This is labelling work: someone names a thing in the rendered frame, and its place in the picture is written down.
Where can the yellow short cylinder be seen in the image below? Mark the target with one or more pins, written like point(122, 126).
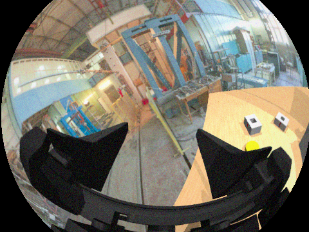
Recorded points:
point(251, 145)

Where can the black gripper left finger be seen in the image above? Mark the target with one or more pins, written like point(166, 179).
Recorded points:
point(93, 154)

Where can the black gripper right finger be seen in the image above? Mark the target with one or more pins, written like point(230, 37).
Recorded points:
point(224, 163)

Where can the small white block with rectangular slot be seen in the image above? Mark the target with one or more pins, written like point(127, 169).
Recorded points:
point(281, 121)

